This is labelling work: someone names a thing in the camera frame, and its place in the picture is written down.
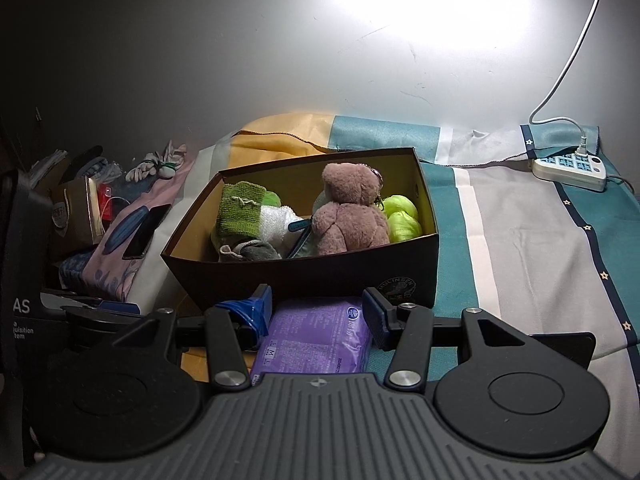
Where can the yellow green cloth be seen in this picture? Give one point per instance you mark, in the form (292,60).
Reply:
(402,217)

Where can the white power strip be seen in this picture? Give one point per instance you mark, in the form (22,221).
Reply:
(570,172)

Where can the black smartphone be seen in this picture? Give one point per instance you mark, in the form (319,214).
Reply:
(146,232)

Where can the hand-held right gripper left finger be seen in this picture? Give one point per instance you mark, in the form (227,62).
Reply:
(250,310)

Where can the white fluffy towel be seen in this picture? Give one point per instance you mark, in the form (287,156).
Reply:
(277,227)

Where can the stack of papers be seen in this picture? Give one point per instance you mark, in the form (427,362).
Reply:
(50,162)

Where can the teal striped bed sheet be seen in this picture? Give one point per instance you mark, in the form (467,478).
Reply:
(525,260)

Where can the purple plastic pack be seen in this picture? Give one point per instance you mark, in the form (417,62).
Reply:
(315,335)

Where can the brown cardboard box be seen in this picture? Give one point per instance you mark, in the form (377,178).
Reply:
(310,275)

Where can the black flat rectangular object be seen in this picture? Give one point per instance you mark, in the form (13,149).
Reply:
(565,347)

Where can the pink printed blanket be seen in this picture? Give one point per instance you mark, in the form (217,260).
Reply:
(115,260)

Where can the green towel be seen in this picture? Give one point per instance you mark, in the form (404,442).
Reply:
(240,212)

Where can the small cardboard box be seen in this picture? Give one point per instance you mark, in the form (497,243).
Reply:
(75,215)

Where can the pale sock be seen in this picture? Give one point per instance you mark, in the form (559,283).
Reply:
(250,251)

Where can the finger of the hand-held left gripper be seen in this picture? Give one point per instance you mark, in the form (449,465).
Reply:
(110,306)

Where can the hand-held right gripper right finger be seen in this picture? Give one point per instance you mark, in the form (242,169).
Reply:
(375,317)

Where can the red small packet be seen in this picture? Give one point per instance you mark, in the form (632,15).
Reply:
(105,202)

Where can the white cloth flower bundle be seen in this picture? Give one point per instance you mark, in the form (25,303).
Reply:
(155,162)

